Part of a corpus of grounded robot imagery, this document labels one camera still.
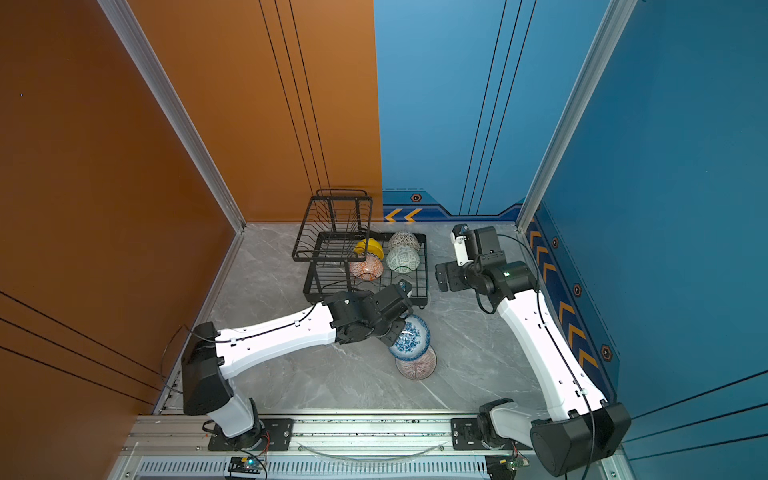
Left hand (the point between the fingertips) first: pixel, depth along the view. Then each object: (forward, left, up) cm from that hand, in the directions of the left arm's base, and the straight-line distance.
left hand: (398, 321), depth 77 cm
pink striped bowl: (-7, -6, -14) cm, 17 cm away
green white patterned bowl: (+30, -2, -12) cm, 32 cm away
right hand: (+10, -14, +10) cm, 20 cm away
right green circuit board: (-28, -28, -15) cm, 42 cm away
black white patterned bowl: (+38, -2, -9) cm, 39 cm away
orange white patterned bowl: (+26, +10, -12) cm, 30 cm away
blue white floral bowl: (-3, -4, -4) cm, 7 cm away
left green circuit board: (-29, +37, -17) cm, 50 cm away
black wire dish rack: (+38, +24, -9) cm, 46 cm away
